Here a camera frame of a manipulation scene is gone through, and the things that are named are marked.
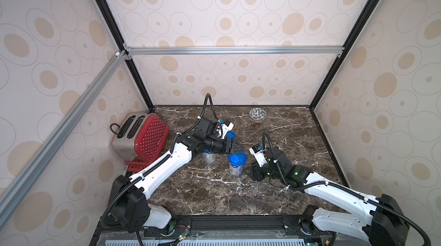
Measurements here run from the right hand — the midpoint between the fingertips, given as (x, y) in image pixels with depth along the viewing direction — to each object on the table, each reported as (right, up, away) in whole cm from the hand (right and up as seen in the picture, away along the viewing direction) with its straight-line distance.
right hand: (253, 165), depth 80 cm
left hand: (-5, +9, -10) cm, 14 cm away
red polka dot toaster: (-54, +14, +3) cm, 56 cm away
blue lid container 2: (-10, +13, +7) cm, 18 cm away
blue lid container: (-21, +2, +8) cm, 23 cm away
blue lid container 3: (-8, +2, -1) cm, 8 cm away
